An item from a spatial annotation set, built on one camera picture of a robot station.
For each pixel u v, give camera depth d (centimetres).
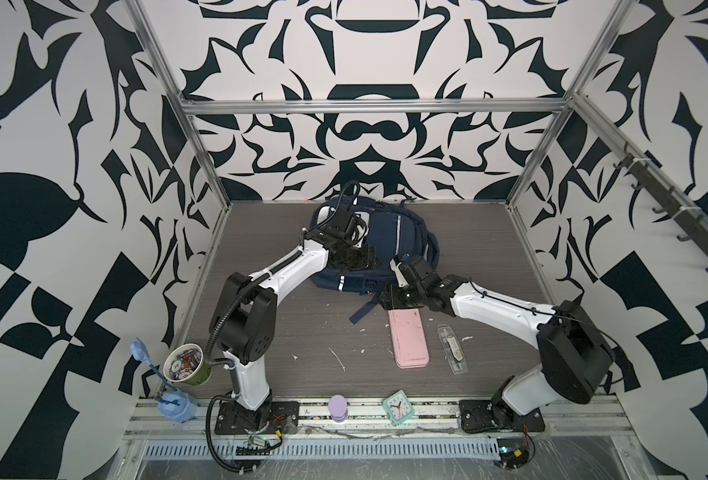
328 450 78
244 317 48
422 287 67
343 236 71
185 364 74
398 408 74
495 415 67
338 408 68
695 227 55
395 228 105
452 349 84
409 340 85
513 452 71
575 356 44
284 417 73
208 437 70
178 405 69
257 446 73
